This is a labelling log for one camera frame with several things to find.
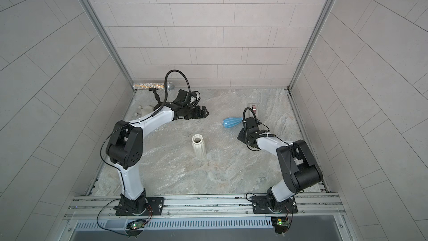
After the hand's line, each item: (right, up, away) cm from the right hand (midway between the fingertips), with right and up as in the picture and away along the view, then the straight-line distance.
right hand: (241, 135), depth 94 cm
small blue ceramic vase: (-6, +8, 0) cm, 10 cm away
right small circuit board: (+13, -31, -26) cm, 43 cm away
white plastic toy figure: (-58, +15, +8) cm, 60 cm away
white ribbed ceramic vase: (-22, -1, -19) cm, 29 cm away
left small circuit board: (-45, -29, -30) cm, 61 cm away
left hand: (-20, +13, -1) cm, 24 cm away
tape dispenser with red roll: (+9, +16, +8) cm, 20 cm away
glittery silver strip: (-51, +28, -6) cm, 58 cm away
